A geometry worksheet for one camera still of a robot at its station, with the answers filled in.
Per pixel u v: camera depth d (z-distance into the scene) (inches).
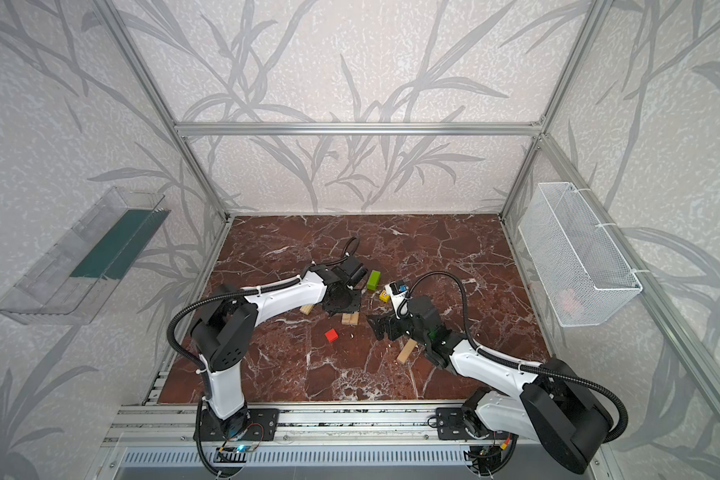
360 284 30.9
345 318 35.1
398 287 28.4
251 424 28.4
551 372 17.7
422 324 25.4
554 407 16.2
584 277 24.0
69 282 25.0
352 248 44.8
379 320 28.5
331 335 34.9
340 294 27.9
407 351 33.4
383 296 37.8
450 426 28.8
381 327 29.0
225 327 19.2
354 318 35.7
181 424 29.5
